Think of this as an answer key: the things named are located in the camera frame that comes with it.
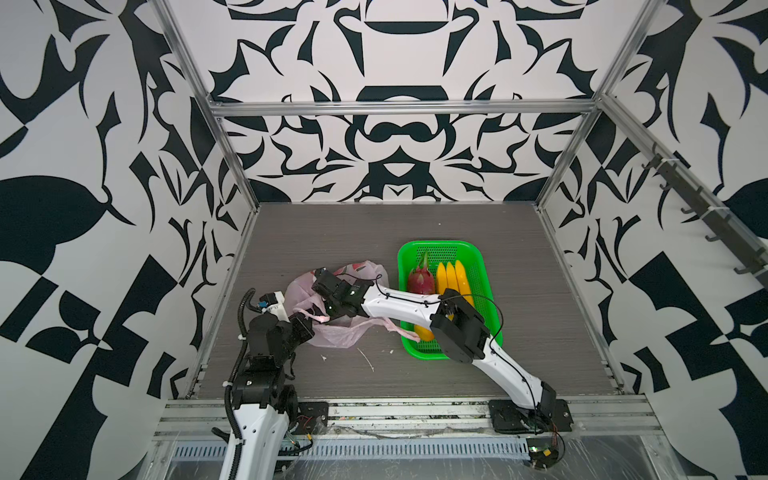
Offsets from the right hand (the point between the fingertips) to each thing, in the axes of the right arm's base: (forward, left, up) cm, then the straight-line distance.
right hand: (317, 310), depth 90 cm
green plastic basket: (+15, -47, +5) cm, 49 cm away
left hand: (-4, -1, +10) cm, 11 cm away
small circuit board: (-34, -57, -5) cm, 66 cm away
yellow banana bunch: (+9, -41, +1) cm, 42 cm away
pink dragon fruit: (+7, -31, +5) cm, 32 cm away
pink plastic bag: (-1, +1, +10) cm, 10 cm away
